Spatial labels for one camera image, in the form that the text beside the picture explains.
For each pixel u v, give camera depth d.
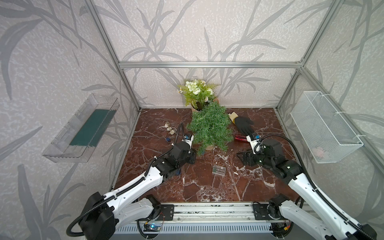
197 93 0.89
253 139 0.67
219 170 0.87
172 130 1.04
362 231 0.38
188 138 0.69
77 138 0.65
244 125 1.09
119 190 0.44
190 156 0.70
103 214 0.39
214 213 0.75
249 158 0.66
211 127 0.75
